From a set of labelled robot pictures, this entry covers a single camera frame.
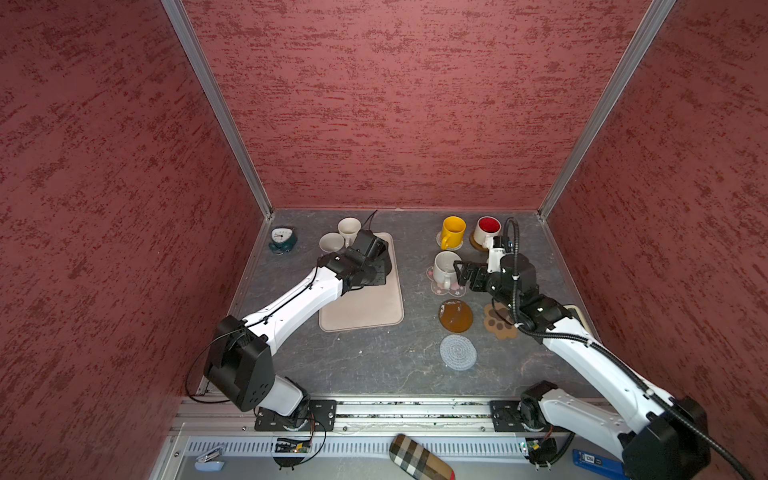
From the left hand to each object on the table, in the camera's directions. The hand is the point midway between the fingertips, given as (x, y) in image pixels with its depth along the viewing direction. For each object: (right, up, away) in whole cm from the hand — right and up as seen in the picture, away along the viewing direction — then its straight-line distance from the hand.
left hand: (377, 278), depth 84 cm
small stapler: (-37, -40, -17) cm, 57 cm away
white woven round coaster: (+22, +10, +26) cm, 35 cm away
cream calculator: (+63, -13, +6) cm, 65 cm away
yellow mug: (+27, +15, +24) cm, 40 cm away
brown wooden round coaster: (+24, -13, +7) cm, 28 cm away
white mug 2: (-12, +15, +23) cm, 30 cm away
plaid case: (+10, -39, -18) cm, 44 cm away
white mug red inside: (+38, +15, +19) cm, 45 cm away
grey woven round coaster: (+24, -22, +1) cm, 32 cm away
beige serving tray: (-1, -10, +9) cm, 13 cm away
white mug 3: (+21, +1, +8) cm, 23 cm away
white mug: (-16, +10, +15) cm, 24 cm away
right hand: (+24, +3, -4) cm, 25 cm away
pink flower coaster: (+26, -6, +13) cm, 30 cm away
